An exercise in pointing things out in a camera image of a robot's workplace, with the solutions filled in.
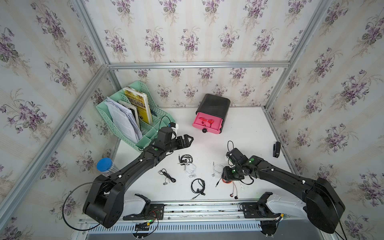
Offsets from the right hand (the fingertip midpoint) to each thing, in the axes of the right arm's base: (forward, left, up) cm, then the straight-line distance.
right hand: (225, 177), depth 82 cm
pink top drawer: (+30, +10, +10) cm, 33 cm away
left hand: (+15, +21, +13) cm, 29 cm away
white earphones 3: (-5, -9, -2) cm, 10 cm away
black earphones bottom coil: (-4, +15, -3) cm, 16 cm away
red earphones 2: (-9, -2, -2) cm, 9 cm away
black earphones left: (+3, +36, -2) cm, 36 cm away
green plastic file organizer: (+40, +43, +2) cm, 59 cm away
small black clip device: (+18, -34, 0) cm, 39 cm away
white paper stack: (+24, +58, +20) cm, 66 cm away
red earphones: (+31, +8, +11) cm, 34 cm away
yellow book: (+40, +53, +21) cm, 69 cm away
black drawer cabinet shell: (+43, +5, +14) cm, 46 cm away
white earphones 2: (+6, +4, -3) cm, 7 cm away
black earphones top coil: (+11, +23, -2) cm, 26 cm away
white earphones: (+5, +20, -3) cm, 21 cm away
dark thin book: (+35, +56, +17) cm, 69 cm away
